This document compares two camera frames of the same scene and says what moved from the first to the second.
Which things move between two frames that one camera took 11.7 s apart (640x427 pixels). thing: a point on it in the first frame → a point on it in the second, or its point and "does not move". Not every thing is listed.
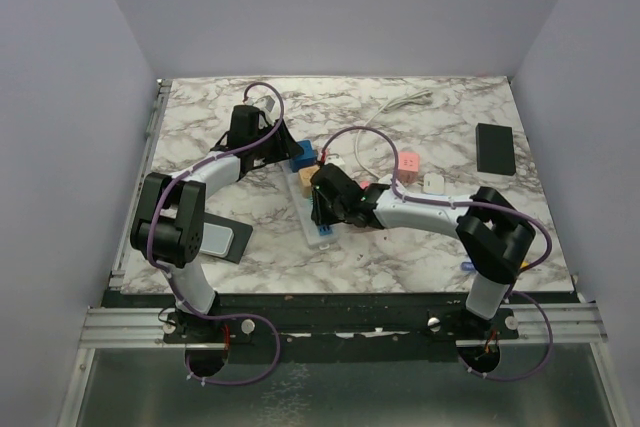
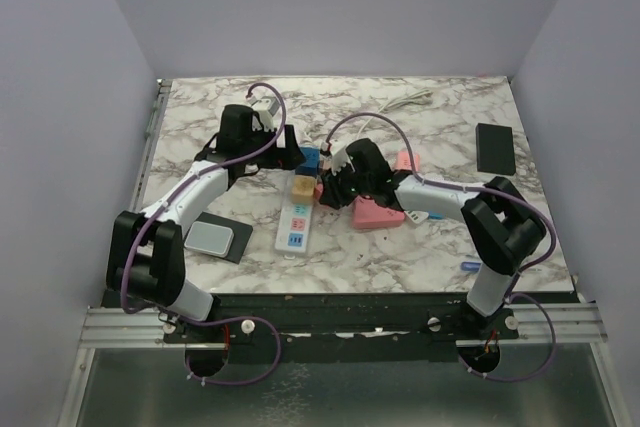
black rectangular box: x=495 y=149 does not move
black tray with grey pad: x=223 y=237 does not move
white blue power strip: x=303 y=205 → x=294 y=223
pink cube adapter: x=408 y=167 does not move
